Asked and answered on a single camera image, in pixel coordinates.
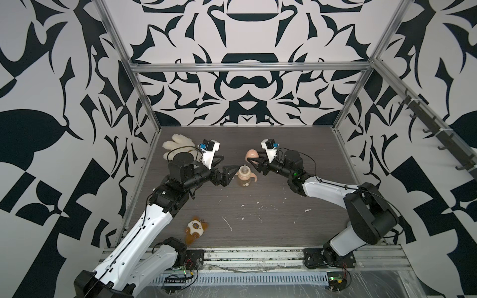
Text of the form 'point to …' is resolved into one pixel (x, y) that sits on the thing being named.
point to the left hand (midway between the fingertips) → (228, 158)
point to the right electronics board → (336, 280)
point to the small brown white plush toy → (195, 229)
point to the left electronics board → (173, 284)
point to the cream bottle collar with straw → (245, 172)
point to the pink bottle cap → (251, 153)
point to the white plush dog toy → (180, 143)
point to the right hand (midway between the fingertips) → (252, 153)
